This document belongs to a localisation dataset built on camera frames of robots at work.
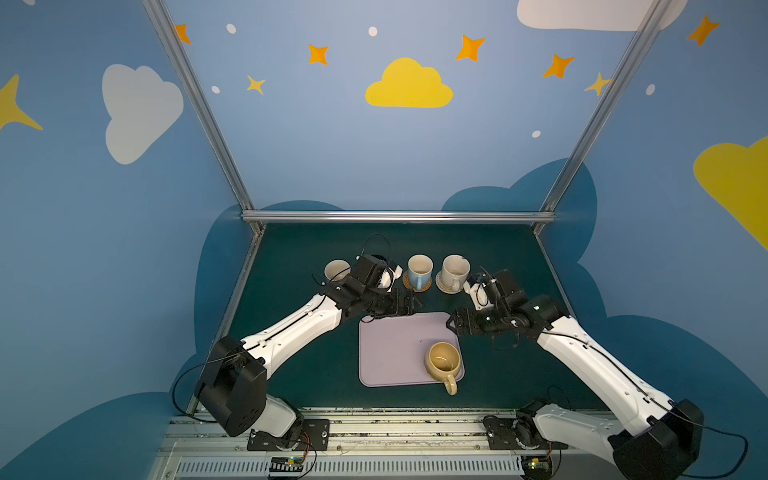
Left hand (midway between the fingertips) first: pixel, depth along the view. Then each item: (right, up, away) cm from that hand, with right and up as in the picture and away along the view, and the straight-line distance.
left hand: (413, 304), depth 79 cm
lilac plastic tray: (-5, -15, +10) cm, 19 cm away
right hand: (+13, -4, -1) cm, 14 cm away
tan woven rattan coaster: (0, +3, +25) cm, 25 cm away
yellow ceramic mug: (+9, -18, +7) cm, 21 cm away
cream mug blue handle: (+4, +9, +20) cm, 23 cm away
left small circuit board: (-32, -39, -6) cm, 50 cm away
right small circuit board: (+30, -40, -5) cm, 50 cm away
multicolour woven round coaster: (+15, +6, +17) cm, 24 cm away
